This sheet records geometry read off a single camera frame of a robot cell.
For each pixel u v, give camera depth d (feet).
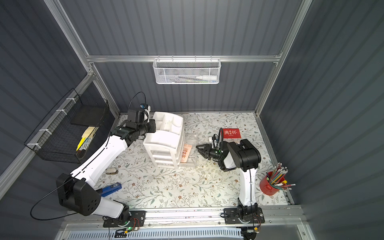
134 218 2.38
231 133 3.55
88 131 2.49
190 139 3.45
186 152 3.16
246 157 1.83
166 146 2.42
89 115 2.61
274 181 2.48
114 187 2.65
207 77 2.86
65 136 2.36
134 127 1.99
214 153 2.84
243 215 2.15
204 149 2.91
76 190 1.33
